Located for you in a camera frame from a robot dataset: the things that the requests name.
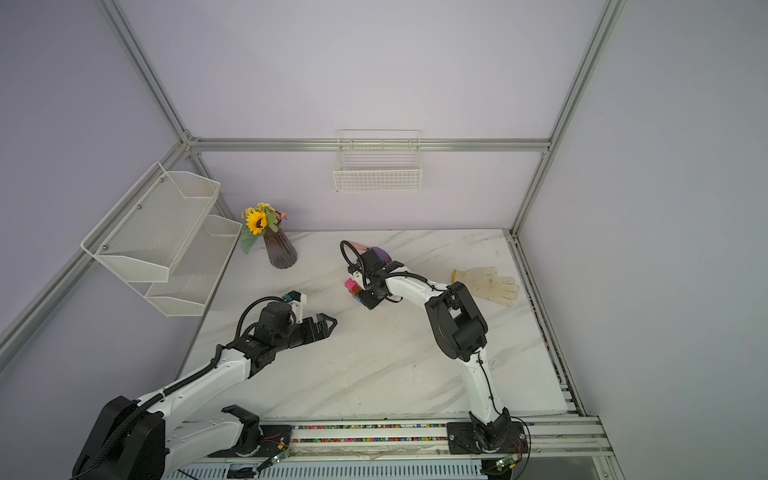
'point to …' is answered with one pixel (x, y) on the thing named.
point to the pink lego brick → (350, 284)
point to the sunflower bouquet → (258, 218)
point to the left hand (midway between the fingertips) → (325, 328)
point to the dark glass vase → (281, 251)
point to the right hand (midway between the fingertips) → (376, 300)
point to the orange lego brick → (356, 290)
